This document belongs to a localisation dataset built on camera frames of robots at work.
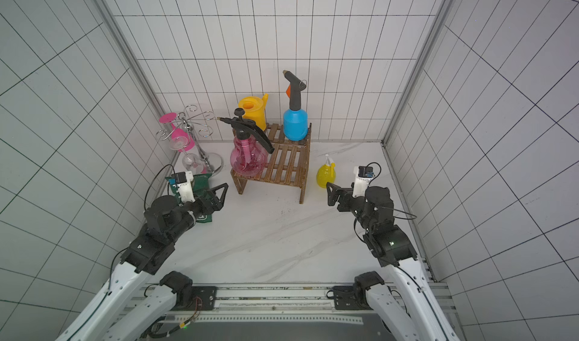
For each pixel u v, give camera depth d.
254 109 0.79
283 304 0.73
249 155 0.84
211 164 1.09
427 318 0.40
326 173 0.95
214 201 0.62
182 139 0.83
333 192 0.63
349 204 0.62
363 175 0.58
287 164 0.92
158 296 0.59
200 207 0.61
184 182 0.61
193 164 0.94
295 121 0.78
